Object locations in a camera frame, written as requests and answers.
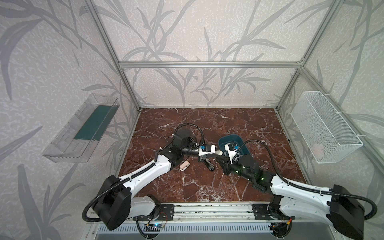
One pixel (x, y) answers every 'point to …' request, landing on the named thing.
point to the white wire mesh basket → (328, 134)
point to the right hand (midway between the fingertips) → (216, 154)
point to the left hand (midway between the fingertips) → (219, 148)
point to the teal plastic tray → (227, 138)
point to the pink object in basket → (318, 150)
